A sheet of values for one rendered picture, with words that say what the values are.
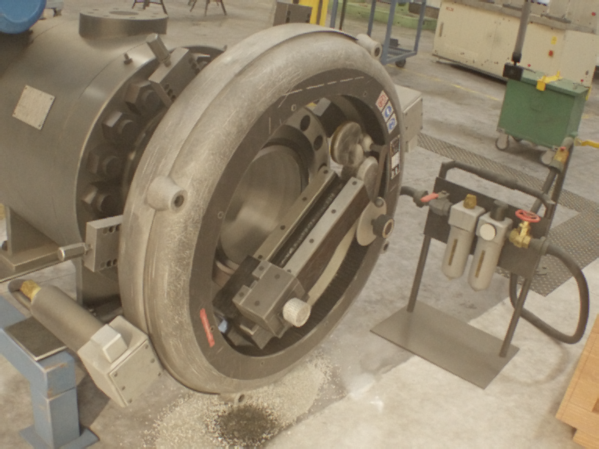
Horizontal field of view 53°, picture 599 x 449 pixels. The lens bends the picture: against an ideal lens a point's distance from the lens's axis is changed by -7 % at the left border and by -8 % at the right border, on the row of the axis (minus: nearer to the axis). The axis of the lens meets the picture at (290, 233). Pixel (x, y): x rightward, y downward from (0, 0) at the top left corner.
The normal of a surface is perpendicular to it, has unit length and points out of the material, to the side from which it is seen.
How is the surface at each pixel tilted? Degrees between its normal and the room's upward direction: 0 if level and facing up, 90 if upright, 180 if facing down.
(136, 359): 90
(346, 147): 90
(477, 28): 90
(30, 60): 42
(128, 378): 90
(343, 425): 0
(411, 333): 0
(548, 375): 0
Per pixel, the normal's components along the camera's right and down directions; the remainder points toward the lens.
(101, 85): -0.33, -0.50
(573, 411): -0.63, 0.25
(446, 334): 0.13, -0.90
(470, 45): -0.82, 0.14
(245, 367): 0.77, 0.36
